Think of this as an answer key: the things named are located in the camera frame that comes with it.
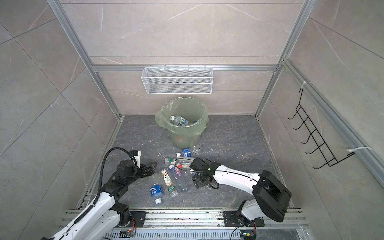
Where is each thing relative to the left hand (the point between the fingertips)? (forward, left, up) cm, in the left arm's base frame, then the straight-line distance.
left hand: (150, 160), depth 83 cm
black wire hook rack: (-8, -82, +21) cm, 85 cm away
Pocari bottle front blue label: (-16, -5, -5) cm, 17 cm away
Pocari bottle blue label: (-14, -32, -5) cm, 35 cm away
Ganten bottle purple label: (-9, -17, -6) cm, 20 cm away
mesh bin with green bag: (+31, -25, +9) cm, 41 cm away
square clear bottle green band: (0, -18, -4) cm, 18 cm away
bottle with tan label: (-9, -10, -5) cm, 14 cm away
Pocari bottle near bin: (+8, -22, -5) cm, 24 cm away
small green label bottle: (-15, -13, -7) cm, 22 cm away
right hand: (-8, -29, -8) cm, 31 cm away
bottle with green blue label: (+27, -16, +4) cm, 32 cm away
